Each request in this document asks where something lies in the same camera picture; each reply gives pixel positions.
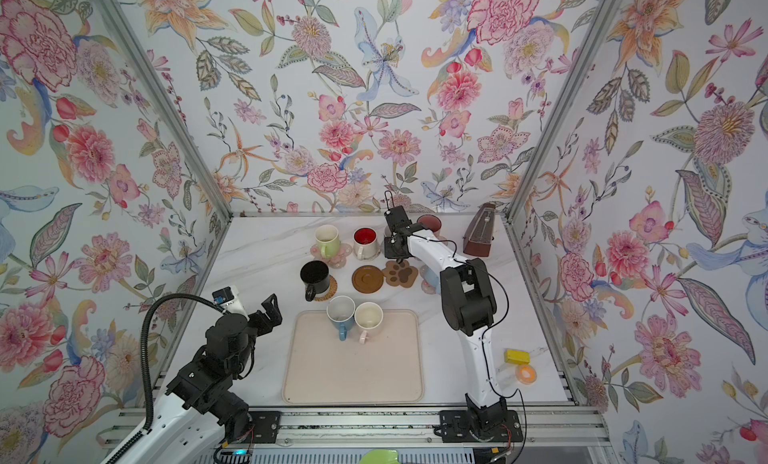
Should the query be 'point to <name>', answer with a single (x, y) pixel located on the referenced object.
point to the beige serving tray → (319, 368)
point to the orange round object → (525, 374)
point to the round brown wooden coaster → (367, 279)
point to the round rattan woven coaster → (332, 291)
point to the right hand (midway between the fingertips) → (395, 248)
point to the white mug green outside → (328, 240)
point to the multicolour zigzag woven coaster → (365, 260)
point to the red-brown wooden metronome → (479, 231)
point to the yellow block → (517, 357)
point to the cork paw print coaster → (400, 274)
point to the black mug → (316, 277)
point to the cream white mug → (368, 315)
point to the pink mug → (432, 223)
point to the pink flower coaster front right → (428, 288)
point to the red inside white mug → (365, 245)
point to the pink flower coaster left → (338, 262)
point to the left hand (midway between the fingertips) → (268, 302)
